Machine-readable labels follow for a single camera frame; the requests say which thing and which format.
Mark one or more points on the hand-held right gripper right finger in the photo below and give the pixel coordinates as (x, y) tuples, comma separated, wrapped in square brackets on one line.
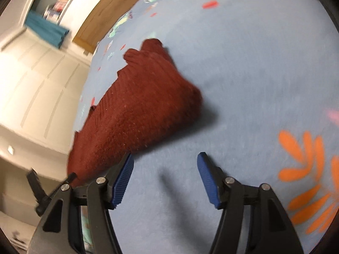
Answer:
[(208, 180)]

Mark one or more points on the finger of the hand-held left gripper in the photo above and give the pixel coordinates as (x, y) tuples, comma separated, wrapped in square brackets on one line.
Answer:
[(37, 187)]

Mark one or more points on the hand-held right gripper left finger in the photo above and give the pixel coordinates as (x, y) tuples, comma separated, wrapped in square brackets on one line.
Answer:
[(121, 182)]

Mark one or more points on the dark red knit sweater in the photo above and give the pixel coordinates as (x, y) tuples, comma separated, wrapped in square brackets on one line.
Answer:
[(137, 105)]

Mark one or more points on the white wardrobe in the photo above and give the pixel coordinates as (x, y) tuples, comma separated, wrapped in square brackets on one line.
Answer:
[(39, 90)]

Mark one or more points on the blue printed blanket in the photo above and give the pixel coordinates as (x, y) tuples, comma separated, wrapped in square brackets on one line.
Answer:
[(251, 71)]

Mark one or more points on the teal curtain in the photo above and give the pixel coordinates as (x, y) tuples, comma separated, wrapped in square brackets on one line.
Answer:
[(45, 27)]

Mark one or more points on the wooden headboard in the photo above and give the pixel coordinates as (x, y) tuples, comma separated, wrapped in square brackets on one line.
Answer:
[(111, 8)]

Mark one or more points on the white wall switch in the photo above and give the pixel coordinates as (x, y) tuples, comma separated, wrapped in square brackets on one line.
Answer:
[(10, 149)]

